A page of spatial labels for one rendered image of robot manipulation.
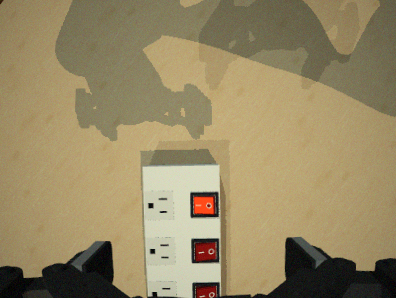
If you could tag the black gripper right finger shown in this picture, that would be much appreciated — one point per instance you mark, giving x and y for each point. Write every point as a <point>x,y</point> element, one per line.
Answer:
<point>313,283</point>

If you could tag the white power strip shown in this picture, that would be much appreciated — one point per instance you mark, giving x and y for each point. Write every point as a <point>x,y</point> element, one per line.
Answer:
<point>182,230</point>

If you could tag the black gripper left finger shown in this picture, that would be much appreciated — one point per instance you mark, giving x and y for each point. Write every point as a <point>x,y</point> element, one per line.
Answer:
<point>89,284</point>

